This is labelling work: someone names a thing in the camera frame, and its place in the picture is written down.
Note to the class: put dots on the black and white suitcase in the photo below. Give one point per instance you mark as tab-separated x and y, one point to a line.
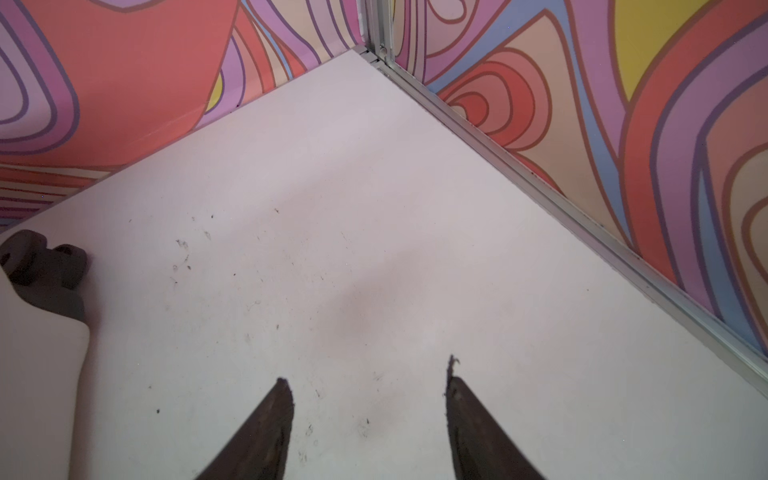
44	341

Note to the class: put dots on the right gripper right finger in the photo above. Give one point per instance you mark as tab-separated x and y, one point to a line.
480	448

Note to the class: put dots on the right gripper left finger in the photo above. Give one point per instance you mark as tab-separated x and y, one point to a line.
259	448

